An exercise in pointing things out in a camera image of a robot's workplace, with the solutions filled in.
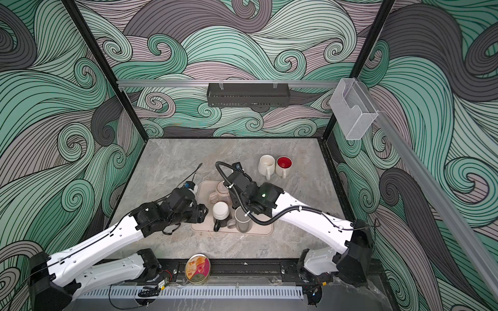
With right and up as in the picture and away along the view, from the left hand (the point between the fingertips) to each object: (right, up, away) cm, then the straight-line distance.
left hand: (202, 208), depth 75 cm
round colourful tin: (-1, -22, -4) cm, 22 cm away
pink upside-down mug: (+7, +4, +8) cm, 11 cm away
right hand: (+13, +7, -2) cm, 15 cm away
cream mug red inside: (+38, +16, +28) cm, 49 cm away
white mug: (+29, +16, +28) cm, 43 cm away
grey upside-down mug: (+16, -6, 0) cm, 17 cm away
